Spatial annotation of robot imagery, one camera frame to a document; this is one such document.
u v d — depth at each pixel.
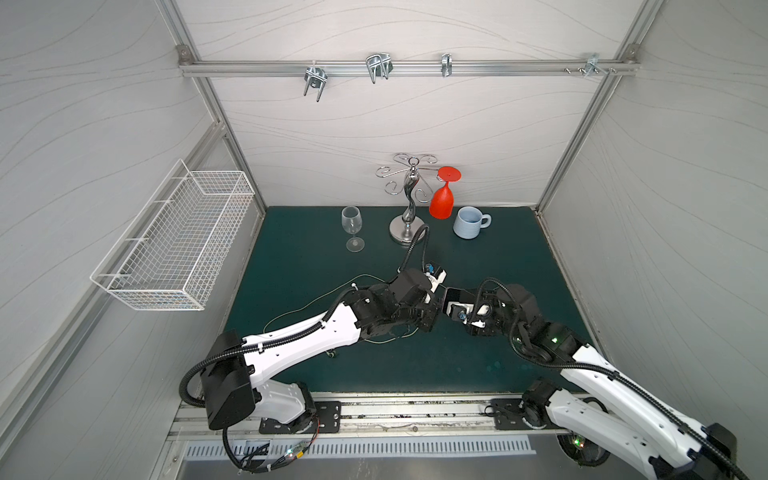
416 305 0.58
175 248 0.69
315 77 0.80
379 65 0.77
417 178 0.93
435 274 0.64
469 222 1.08
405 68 0.78
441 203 0.98
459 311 0.64
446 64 0.78
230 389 0.38
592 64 0.76
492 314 0.65
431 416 0.75
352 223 1.01
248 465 0.68
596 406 0.57
